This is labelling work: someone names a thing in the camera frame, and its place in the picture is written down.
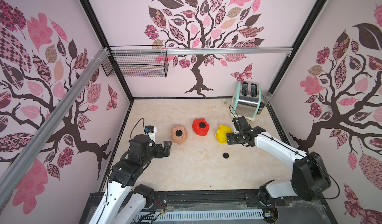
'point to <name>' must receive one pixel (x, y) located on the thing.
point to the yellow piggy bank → (221, 134)
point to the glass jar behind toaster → (266, 97)
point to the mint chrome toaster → (246, 100)
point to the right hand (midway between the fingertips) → (233, 137)
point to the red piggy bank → (196, 128)
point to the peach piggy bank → (179, 140)
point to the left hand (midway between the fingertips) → (164, 146)
